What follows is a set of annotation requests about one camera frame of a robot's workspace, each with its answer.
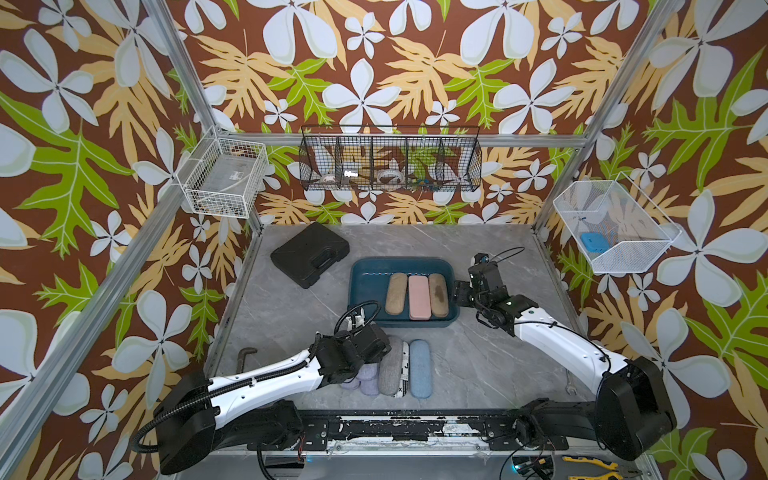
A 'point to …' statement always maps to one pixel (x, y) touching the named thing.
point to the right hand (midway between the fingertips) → (460, 285)
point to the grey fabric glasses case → (390, 369)
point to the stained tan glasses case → (439, 295)
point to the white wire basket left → (224, 177)
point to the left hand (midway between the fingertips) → (375, 340)
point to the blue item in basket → (595, 242)
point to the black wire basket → (390, 158)
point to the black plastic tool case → (304, 256)
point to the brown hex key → (241, 358)
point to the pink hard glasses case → (419, 298)
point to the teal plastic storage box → (368, 277)
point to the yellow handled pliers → (604, 476)
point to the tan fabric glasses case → (397, 293)
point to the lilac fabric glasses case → (369, 379)
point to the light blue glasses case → (420, 368)
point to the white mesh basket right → (617, 227)
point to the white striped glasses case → (405, 370)
